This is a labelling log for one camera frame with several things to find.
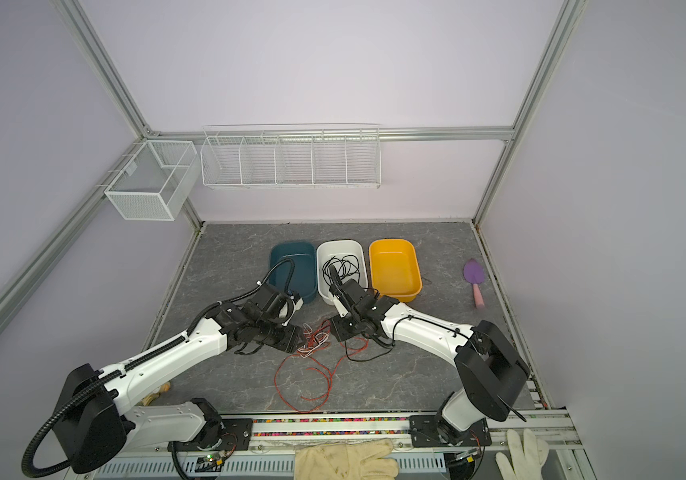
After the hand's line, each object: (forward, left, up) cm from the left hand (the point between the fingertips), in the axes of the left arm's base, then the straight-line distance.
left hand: (295, 342), depth 79 cm
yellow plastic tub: (+29, -32, -9) cm, 44 cm away
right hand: (+4, -11, -3) cm, 12 cm away
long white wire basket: (+56, +1, +20) cm, 60 cm away
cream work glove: (-26, -12, -9) cm, 30 cm away
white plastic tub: (+36, -13, -5) cm, 39 cm away
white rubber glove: (-29, -54, -8) cm, 62 cm away
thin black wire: (-10, -23, +22) cm, 33 cm away
